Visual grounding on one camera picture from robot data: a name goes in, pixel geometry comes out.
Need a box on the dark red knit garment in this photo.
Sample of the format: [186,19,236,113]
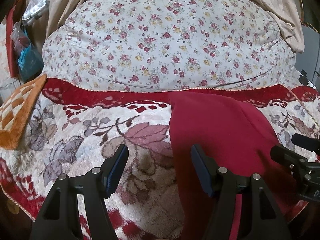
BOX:
[169,91,299,239]

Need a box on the grey metal appliance box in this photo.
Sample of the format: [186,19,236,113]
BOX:
[295,25,319,90]

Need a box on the red white floral plush blanket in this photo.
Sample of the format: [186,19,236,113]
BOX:
[1,79,319,239]

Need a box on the orange checkered plush mat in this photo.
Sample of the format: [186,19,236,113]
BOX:
[0,74,47,150]

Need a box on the beige curtain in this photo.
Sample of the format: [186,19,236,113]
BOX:
[252,0,305,53]

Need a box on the blue plastic bag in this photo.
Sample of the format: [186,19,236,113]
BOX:
[17,43,44,82]

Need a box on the white floral quilt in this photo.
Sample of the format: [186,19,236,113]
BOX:
[42,0,298,91]

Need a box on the clear plastic bag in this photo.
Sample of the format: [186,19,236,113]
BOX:
[22,0,49,27]

